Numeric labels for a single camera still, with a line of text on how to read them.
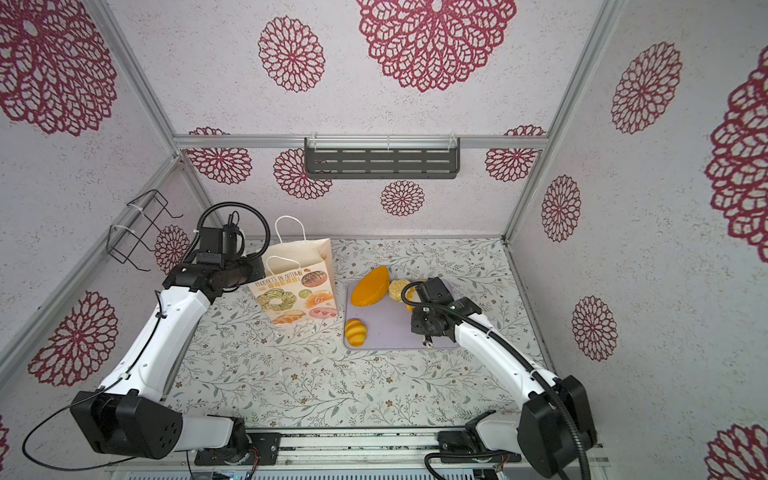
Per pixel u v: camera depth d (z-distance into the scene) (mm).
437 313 582
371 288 1019
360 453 740
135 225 767
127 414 385
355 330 917
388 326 942
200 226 582
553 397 400
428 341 761
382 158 925
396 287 1001
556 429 399
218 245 576
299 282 816
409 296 684
